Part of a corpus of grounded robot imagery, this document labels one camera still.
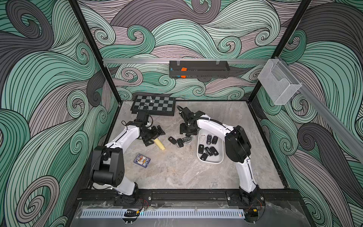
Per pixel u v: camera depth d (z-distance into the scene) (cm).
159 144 92
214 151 88
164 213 70
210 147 92
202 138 95
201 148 92
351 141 51
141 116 73
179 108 87
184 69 86
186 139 95
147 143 81
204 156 88
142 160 86
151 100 114
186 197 75
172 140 95
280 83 78
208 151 89
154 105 114
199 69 87
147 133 75
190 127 81
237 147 56
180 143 94
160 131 81
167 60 93
